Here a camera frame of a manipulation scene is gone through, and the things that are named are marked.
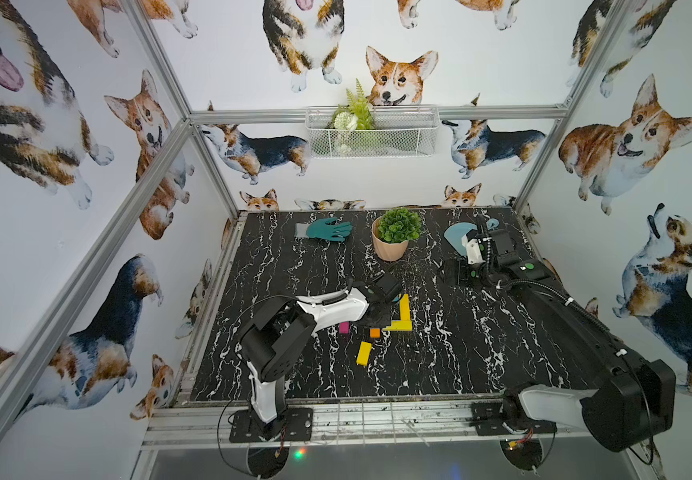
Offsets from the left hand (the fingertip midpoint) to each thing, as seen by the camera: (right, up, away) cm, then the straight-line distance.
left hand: (385, 317), depth 91 cm
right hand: (+17, +15, -10) cm, 25 cm away
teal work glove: (-22, +28, +24) cm, 42 cm away
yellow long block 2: (+4, -2, -1) cm, 5 cm away
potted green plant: (+2, +26, +5) cm, 26 cm away
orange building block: (-3, -4, -3) cm, 6 cm away
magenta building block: (-12, -3, -1) cm, 12 cm away
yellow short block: (-6, -8, -7) cm, 12 cm away
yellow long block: (+6, +2, +3) cm, 7 cm away
